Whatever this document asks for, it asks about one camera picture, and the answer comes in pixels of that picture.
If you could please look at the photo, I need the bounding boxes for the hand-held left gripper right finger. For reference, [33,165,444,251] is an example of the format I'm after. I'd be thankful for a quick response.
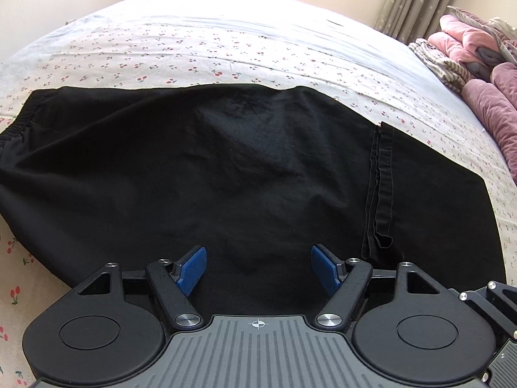
[311,244,445,329]

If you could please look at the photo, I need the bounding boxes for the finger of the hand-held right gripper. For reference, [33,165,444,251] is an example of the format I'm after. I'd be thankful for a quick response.
[448,289,517,342]
[485,279,517,320]

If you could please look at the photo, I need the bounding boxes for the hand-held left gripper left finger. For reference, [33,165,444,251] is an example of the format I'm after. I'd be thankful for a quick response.
[77,245,203,329]

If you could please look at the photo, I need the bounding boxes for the black pants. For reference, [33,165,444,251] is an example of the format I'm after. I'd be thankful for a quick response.
[0,83,507,316]

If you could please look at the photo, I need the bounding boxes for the mauve folded quilt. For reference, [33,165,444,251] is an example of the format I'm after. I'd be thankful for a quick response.
[446,5,517,170]

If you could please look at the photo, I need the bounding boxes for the cherry print bed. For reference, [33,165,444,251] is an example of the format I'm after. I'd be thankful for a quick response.
[0,0,517,388]

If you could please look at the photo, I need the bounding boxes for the striped folded cloth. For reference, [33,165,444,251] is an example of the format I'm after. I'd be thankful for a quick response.
[407,38,474,92]

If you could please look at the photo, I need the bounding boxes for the light blue bed cover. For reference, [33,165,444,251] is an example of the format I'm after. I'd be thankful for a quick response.
[8,0,429,103]

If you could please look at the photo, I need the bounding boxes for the light pink folded quilt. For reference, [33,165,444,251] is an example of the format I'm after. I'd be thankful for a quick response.
[427,14,507,78]

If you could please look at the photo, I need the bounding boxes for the white cloth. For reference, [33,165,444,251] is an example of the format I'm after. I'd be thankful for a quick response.
[488,16,517,62]

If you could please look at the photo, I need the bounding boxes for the grey dotted curtain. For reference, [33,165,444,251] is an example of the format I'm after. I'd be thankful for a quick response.
[374,0,450,44]

